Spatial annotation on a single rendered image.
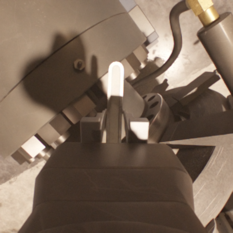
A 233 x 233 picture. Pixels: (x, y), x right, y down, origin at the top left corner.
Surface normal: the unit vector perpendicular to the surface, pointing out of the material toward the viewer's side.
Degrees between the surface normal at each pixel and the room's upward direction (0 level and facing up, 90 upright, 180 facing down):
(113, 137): 4
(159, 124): 51
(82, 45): 35
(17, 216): 0
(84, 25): 40
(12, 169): 0
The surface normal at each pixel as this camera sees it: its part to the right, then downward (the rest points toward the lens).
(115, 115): 0.01, 0.30
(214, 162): 0.02, -0.46
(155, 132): 0.50, -0.15
